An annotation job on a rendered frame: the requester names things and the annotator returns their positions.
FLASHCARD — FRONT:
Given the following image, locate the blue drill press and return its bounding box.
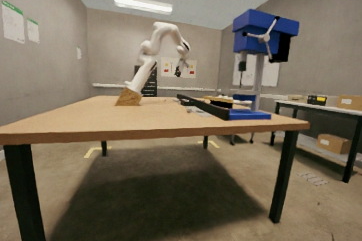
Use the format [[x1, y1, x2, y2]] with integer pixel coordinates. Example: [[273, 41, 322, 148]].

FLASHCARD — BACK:
[[221, 9, 300, 120]]

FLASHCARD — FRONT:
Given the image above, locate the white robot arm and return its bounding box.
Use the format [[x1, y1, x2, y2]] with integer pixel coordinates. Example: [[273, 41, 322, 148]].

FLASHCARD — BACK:
[[125, 22, 190, 94]]

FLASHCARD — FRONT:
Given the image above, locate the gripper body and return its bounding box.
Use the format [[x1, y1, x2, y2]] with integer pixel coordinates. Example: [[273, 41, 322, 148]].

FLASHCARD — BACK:
[[176, 61, 185, 72]]

